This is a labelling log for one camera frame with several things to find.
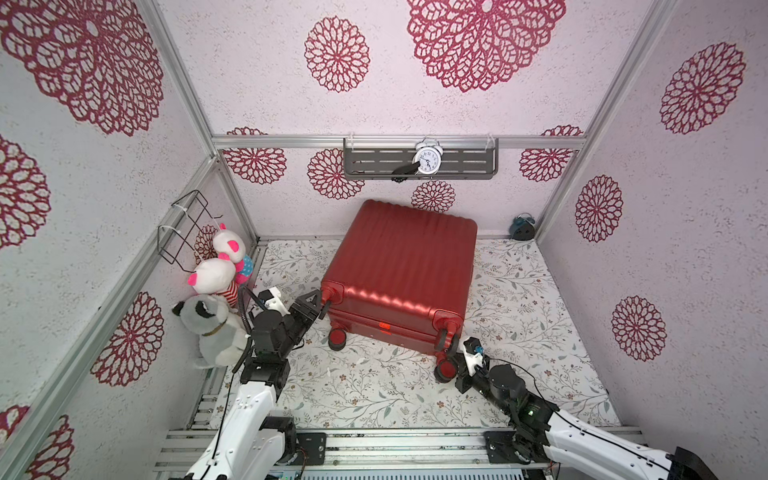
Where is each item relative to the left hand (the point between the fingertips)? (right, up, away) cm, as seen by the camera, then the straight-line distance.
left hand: (321, 297), depth 80 cm
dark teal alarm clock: (+71, +24, +37) cm, 84 cm away
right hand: (+34, -15, +1) cm, 37 cm away
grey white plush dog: (-28, -11, +2) cm, 30 cm away
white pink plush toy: (-30, +14, +12) cm, 36 cm away
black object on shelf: (+24, +38, +12) cm, 47 cm away
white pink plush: (-30, +6, +4) cm, 31 cm away
